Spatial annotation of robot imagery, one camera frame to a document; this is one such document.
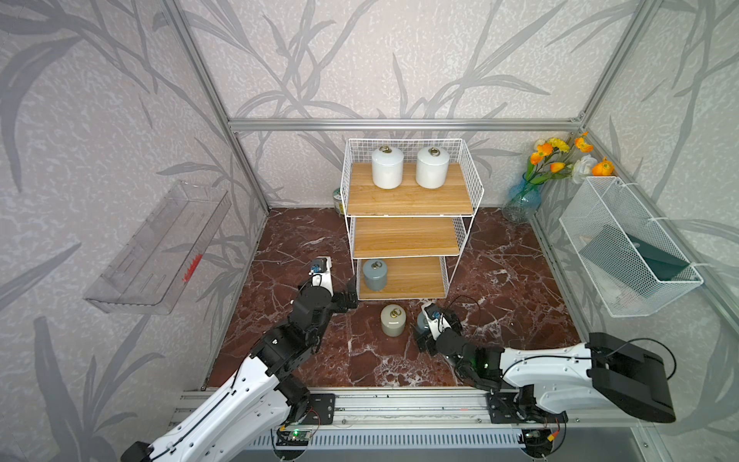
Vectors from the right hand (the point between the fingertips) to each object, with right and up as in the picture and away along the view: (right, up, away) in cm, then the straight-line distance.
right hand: (423, 317), depth 82 cm
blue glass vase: (+42, +37, +27) cm, 62 cm away
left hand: (-22, +13, -8) cm, 27 cm away
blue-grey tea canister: (-14, +11, +9) cm, 20 cm away
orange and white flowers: (+49, +51, +19) cm, 73 cm away
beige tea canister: (-9, 0, 0) cm, 9 cm away
